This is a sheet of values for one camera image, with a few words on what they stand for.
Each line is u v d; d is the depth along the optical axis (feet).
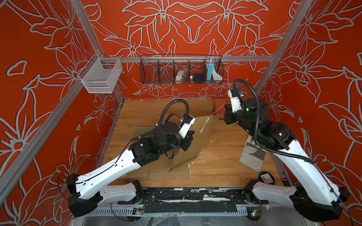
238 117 1.65
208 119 2.13
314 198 1.25
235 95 1.63
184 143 1.79
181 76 2.99
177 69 3.29
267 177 2.55
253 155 2.85
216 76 2.99
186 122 1.67
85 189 1.26
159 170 2.69
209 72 2.88
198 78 3.18
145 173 2.58
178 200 2.39
